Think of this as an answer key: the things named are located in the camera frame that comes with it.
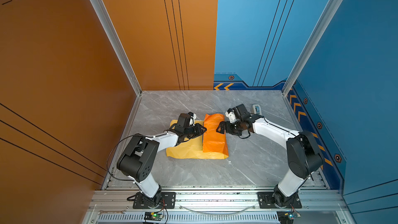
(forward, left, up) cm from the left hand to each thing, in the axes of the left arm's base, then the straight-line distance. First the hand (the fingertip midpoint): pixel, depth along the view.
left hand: (206, 128), depth 91 cm
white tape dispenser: (+18, -34, -2) cm, 38 cm away
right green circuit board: (-41, -37, -8) cm, 56 cm away
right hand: (-2, -8, +1) cm, 9 cm away
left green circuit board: (-42, +25, -9) cm, 49 cm away
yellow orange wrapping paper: (-10, -2, 0) cm, 10 cm away
